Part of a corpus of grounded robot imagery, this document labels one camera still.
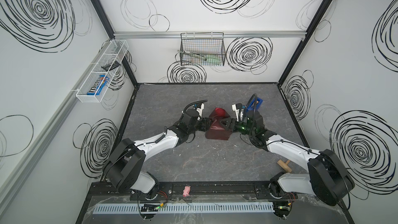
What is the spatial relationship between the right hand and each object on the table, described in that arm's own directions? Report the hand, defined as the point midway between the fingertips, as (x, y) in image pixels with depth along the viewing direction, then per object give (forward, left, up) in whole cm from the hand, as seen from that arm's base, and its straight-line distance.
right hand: (221, 123), depth 81 cm
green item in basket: (+31, +4, +18) cm, 36 cm away
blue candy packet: (+7, +59, +20) cm, 62 cm away
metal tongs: (+31, +11, +19) cm, 38 cm away
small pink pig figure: (-30, +17, -13) cm, 36 cm away
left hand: (+3, +6, -2) cm, 8 cm away
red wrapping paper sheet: (-2, +2, -5) cm, 5 cm away
